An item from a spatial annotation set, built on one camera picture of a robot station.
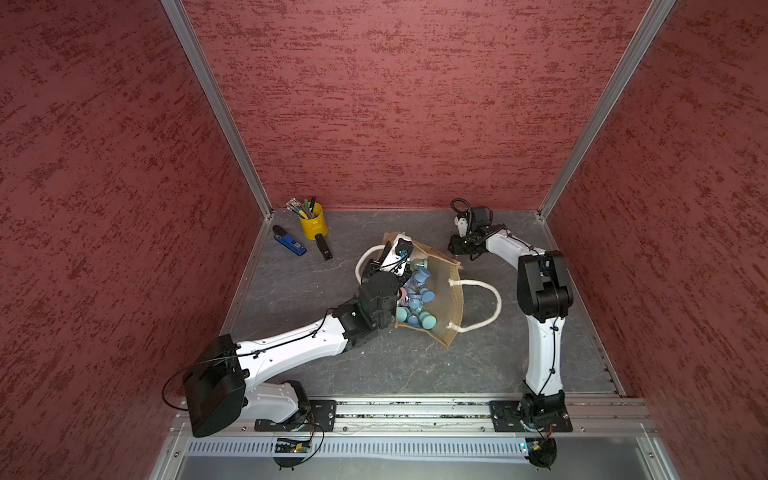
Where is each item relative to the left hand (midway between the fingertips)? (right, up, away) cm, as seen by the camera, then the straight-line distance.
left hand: (388, 247), depth 73 cm
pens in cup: (-30, +12, +31) cm, 45 cm away
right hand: (+23, -2, +33) cm, 40 cm away
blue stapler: (-38, +2, +36) cm, 52 cm away
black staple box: (-25, -1, +34) cm, 42 cm away
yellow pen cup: (-29, +6, +33) cm, 44 cm away
